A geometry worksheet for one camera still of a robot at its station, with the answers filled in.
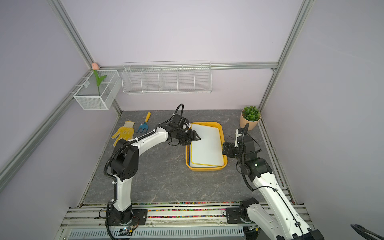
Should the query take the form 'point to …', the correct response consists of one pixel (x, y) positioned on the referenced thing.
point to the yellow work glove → (126, 132)
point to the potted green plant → (250, 115)
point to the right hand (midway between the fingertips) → (230, 143)
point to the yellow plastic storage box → (215, 124)
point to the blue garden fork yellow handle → (145, 125)
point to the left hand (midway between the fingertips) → (197, 141)
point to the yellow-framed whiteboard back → (207, 151)
